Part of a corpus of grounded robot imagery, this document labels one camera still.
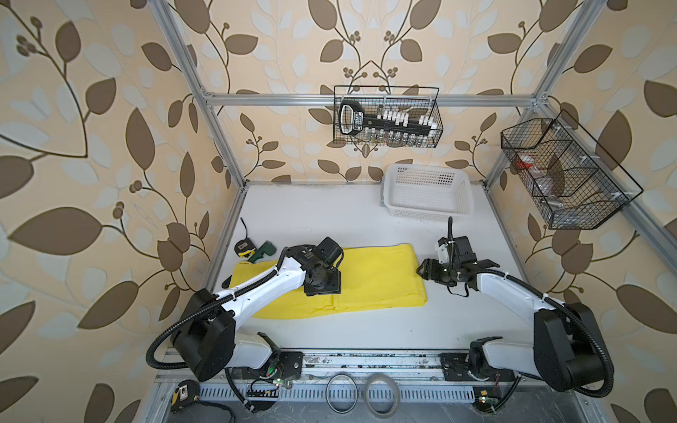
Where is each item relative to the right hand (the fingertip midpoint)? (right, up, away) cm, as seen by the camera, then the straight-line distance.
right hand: (425, 272), depth 90 cm
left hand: (-32, -3, -8) cm, 33 cm away
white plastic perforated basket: (+9, +30, +29) cm, 42 cm away
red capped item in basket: (+28, +37, -9) cm, 47 cm away
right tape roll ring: (-19, -26, -17) cm, 37 cm away
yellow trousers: (-19, -3, +4) cm, 19 cm away
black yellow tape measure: (-69, -27, -22) cm, 78 cm away
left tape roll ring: (-33, -29, -19) cm, 47 cm away
